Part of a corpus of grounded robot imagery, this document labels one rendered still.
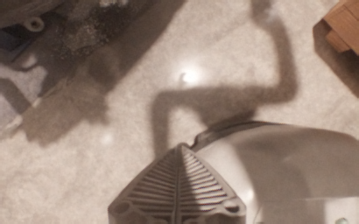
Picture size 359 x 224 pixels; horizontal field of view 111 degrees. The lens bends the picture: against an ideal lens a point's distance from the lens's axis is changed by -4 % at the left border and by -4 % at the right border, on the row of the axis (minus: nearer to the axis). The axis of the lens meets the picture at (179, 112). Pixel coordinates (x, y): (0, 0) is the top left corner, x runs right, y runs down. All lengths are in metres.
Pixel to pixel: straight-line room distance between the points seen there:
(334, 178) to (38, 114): 0.93
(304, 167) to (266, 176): 0.06
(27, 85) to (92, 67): 0.31
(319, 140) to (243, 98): 0.34
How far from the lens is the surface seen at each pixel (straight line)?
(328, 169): 0.30
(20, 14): 0.46
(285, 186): 0.26
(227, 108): 0.58
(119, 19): 0.72
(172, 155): 0.16
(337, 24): 0.83
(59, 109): 0.76
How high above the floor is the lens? 0.54
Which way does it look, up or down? 89 degrees down
